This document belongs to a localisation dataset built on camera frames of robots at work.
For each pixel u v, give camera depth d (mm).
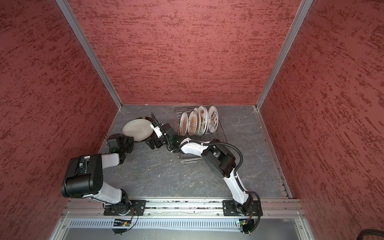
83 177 457
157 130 787
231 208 741
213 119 1003
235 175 561
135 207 749
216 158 549
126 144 823
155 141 790
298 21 759
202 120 944
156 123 789
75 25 774
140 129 984
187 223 710
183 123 1010
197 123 903
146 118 1076
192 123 997
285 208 759
